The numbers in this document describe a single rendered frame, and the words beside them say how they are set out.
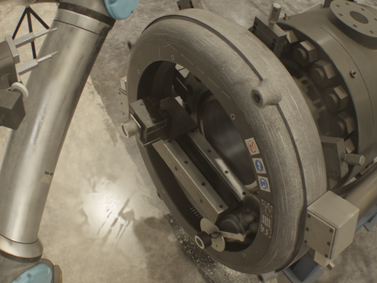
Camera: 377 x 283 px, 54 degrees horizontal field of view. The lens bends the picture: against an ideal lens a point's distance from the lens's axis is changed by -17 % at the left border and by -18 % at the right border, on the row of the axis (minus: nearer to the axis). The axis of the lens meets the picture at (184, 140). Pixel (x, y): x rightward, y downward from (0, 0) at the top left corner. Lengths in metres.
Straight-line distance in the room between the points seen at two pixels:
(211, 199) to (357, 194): 0.39
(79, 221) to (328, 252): 1.11
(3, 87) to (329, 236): 0.66
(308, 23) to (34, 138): 0.84
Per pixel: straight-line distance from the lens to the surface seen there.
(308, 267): 1.57
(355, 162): 0.84
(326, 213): 0.85
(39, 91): 0.70
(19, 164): 0.72
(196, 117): 1.27
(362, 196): 0.93
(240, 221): 1.07
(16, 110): 0.40
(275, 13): 0.87
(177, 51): 0.97
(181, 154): 1.14
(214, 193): 1.09
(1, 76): 0.42
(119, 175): 1.82
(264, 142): 0.82
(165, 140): 1.15
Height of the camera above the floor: 1.48
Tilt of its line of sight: 49 degrees down
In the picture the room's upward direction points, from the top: 7 degrees clockwise
